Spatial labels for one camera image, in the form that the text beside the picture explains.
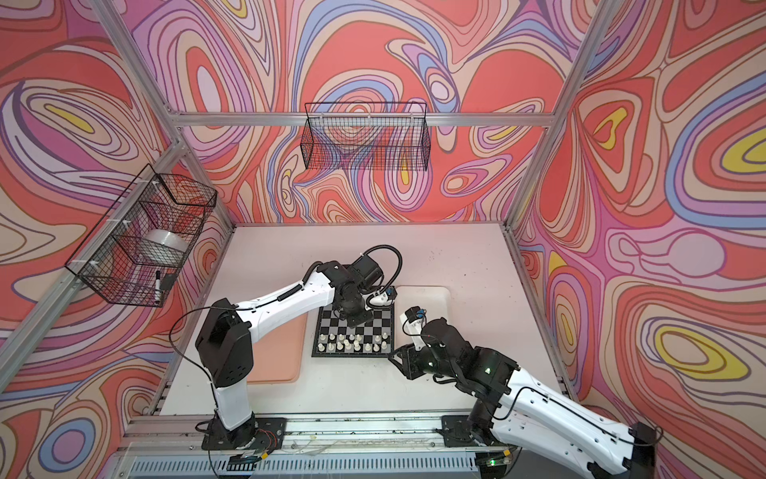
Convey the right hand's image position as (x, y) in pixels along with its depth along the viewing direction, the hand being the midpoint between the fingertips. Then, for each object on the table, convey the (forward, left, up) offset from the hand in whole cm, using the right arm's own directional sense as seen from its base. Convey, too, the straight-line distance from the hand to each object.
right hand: (397, 363), depth 71 cm
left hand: (+16, +8, -5) cm, 18 cm away
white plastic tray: (+26, -14, -15) cm, 33 cm away
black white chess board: (+11, +6, -11) cm, 17 cm away
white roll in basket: (+23, +55, +20) cm, 63 cm away
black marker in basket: (+16, +58, +12) cm, 62 cm away
